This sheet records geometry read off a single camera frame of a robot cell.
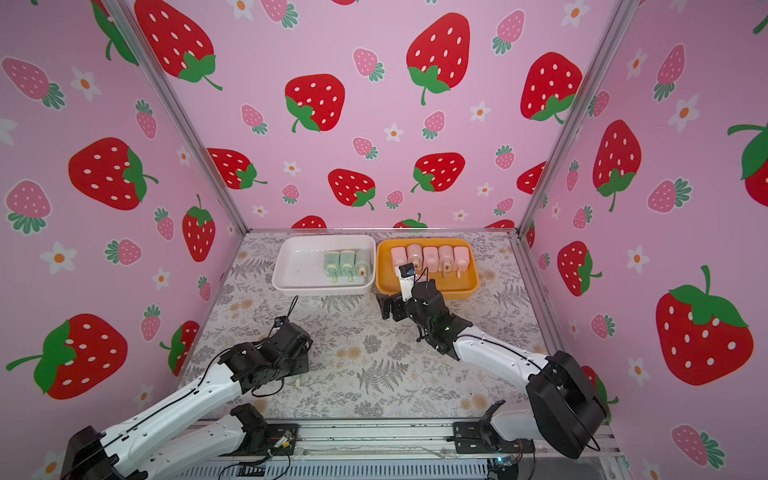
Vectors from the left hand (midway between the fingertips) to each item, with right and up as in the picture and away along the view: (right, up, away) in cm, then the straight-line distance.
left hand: (305, 357), depth 81 cm
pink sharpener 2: (+32, +28, +23) cm, 48 cm away
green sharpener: (+3, +25, +20) cm, 32 cm away
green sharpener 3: (+14, +26, +20) cm, 36 cm away
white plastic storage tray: (-11, +24, +27) cm, 38 cm away
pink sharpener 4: (+43, +27, +23) cm, 55 cm away
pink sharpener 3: (+37, +28, +23) cm, 52 cm away
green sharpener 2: (+8, +25, +20) cm, 34 cm away
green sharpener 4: (-2, -5, -1) cm, 6 cm away
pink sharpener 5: (+49, +27, +24) cm, 60 cm away
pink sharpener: (+26, +29, +23) cm, 45 cm away
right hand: (+27, +20, +3) cm, 34 cm away
